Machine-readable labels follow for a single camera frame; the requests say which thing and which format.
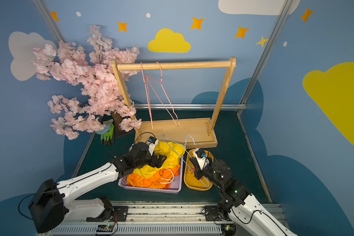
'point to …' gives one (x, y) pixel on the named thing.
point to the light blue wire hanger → (202, 179)
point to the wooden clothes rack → (194, 133)
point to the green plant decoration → (106, 132)
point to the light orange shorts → (162, 180)
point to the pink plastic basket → (174, 187)
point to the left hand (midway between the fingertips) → (161, 152)
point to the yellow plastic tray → (190, 180)
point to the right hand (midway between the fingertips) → (194, 156)
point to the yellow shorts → (173, 152)
